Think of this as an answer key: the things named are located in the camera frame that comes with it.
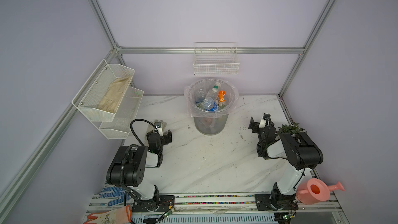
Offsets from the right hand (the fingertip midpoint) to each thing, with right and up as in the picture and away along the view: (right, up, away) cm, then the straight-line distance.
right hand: (259, 117), depth 94 cm
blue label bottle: (-37, +15, -4) cm, 40 cm away
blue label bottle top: (-32, +7, -20) cm, 38 cm away
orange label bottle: (-25, +11, -7) cm, 28 cm away
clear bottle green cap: (-29, +15, -3) cm, 33 cm away
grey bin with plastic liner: (-26, +1, -12) cm, 28 cm away
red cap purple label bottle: (-31, -2, -9) cm, 32 cm away
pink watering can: (+16, -31, -26) cm, 44 cm away
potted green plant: (+12, -6, -15) cm, 20 cm away
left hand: (-62, -9, 0) cm, 62 cm away
